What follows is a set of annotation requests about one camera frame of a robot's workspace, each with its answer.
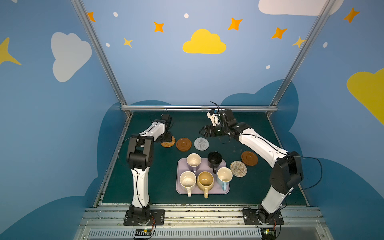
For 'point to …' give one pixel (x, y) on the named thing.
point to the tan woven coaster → (168, 144)
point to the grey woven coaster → (201, 144)
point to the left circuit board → (143, 232)
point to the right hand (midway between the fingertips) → (205, 129)
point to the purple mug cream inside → (193, 160)
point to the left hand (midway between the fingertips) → (163, 139)
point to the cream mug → (187, 181)
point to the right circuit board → (268, 233)
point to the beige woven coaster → (238, 169)
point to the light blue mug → (224, 175)
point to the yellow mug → (205, 181)
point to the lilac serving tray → (182, 166)
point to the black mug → (214, 158)
